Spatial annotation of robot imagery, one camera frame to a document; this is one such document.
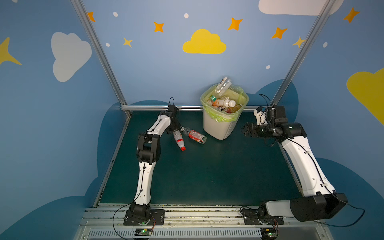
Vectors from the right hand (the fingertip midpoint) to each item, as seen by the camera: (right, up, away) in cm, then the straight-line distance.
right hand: (250, 128), depth 76 cm
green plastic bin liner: (-2, +23, +20) cm, 31 cm away
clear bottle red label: (-29, -5, +26) cm, 39 cm away
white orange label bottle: (-11, +16, +14) cm, 24 cm away
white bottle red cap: (-39, -8, +25) cm, 47 cm away
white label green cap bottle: (-10, +27, +19) cm, 35 cm away
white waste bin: (-12, -2, +26) cm, 29 cm away
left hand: (-41, -1, +30) cm, 51 cm away
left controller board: (-55, -50, -5) cm, 75 cm away
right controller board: (+7, -51, -5) cm, 52 cm away
